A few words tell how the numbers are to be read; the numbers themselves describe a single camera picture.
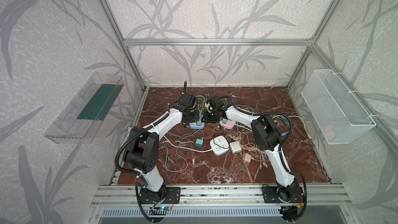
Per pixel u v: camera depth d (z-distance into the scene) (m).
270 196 0.73
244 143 0.91
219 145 0.86
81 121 0.63
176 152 0.86
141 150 0.47
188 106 0.72
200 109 1.06
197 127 0.96
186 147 0.89
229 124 0.97
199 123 0.94
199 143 0.89
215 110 0.81
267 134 0.58
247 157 0.85
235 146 0.87
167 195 0.72
